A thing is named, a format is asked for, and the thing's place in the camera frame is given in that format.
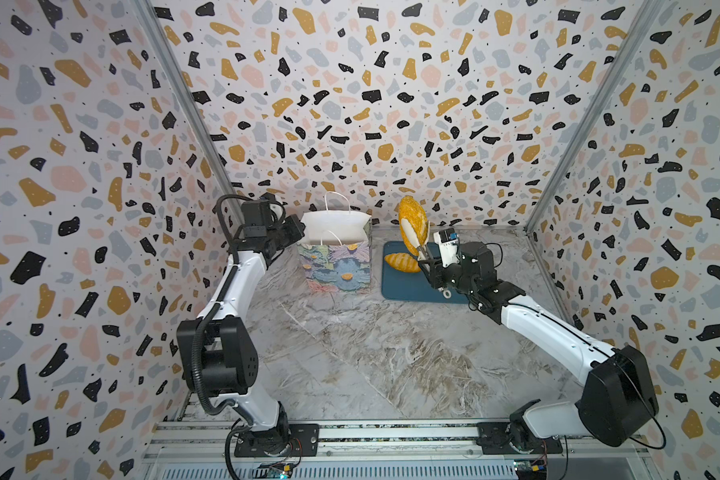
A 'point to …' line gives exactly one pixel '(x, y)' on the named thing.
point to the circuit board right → (531, 469)
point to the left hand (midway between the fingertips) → (305, 218)
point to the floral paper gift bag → (335, 250)
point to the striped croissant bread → (402, 262)
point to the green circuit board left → (277, 471)
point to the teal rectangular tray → (404, 286)
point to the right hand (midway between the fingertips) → (420, 255)
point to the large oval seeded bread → (416, 217)
